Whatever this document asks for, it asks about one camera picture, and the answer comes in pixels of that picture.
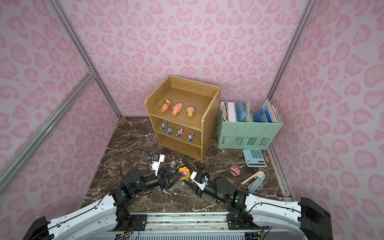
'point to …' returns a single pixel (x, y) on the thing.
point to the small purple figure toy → (191, 137)
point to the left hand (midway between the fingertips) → (180, 174)
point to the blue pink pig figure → (179, 132)
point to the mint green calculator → (254, 158)
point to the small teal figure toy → (170, 130)
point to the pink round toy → (236, 170)
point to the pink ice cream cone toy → (177, 108)
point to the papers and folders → (237, 111)
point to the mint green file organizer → (257, 134)
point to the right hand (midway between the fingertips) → (187, 177)
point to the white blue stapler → (254, 182)
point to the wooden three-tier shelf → (185, 112)
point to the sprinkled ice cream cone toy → (166, 106)
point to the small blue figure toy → (164, 126)
